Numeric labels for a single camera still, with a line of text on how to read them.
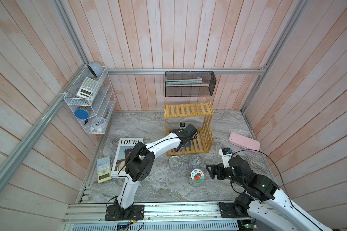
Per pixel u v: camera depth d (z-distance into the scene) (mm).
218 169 639
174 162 857
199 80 898
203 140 1006
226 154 644
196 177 774
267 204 484
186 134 726
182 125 839
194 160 840
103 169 878
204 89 1075
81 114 759
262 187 496
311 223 432
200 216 730
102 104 843
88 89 758
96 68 829
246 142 1033
